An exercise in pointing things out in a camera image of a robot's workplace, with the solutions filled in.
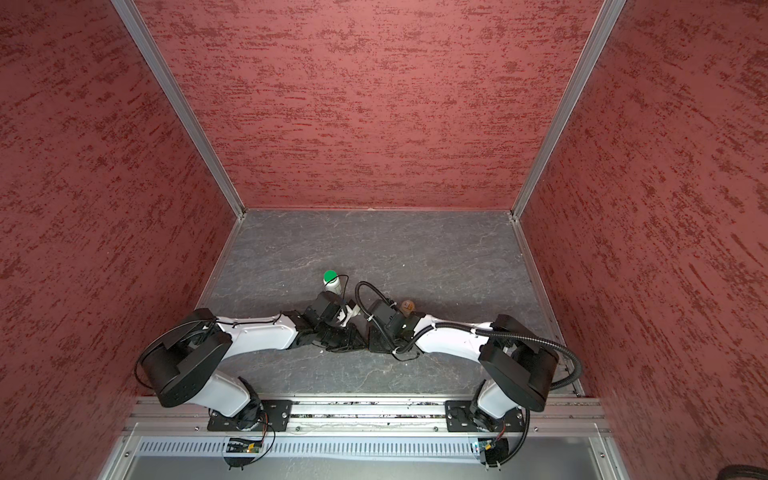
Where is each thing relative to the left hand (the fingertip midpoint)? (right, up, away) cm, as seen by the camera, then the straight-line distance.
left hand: (365, 352), depth 84 cm
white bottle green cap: (-11, +19, +7) cm, 23 cm away
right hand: (+2, 0, -1) cm, 2 cm away
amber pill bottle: (+12, +13, +1) cm, 18 cm away
